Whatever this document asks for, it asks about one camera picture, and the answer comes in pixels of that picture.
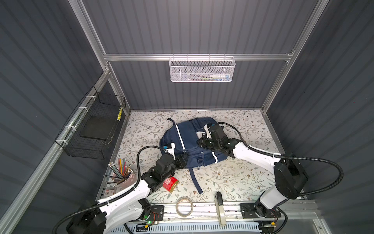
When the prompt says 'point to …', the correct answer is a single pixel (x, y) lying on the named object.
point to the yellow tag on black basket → (120, 114)
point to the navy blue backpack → (185, 135)
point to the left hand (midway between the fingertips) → (188, 157)
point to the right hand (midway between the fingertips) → (197, 141)
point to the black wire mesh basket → (95, 123)
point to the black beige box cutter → (220, 207)
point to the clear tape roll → (184, 206)
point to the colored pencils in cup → (122, 176)
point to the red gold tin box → (170, 183)
